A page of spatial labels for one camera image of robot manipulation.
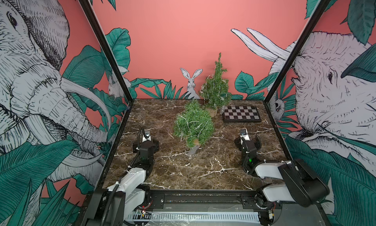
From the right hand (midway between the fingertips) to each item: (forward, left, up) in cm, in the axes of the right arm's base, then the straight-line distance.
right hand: (247, 133), depth 89 cm
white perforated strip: (-43, +31, -10) cm, 54 cm away
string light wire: (-8, +31, +17) cm, 37 cm away
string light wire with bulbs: (+23, +20, +15) cm, 34 cm away
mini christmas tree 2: (+16, +21, +4) cm, 27 cm away
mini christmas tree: (-5, +33, +16) cm, 37 cm away
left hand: (-4, +63, +1) cm, 63 cm away
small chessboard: (+21, -2, -7) cm, 22 cm away
